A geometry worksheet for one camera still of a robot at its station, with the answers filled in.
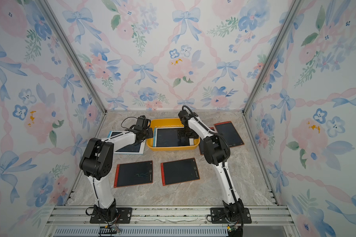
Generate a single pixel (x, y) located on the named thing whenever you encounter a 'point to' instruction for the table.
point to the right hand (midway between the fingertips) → (186, 137)
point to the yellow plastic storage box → (160, 123)
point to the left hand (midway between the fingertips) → (151, 131)
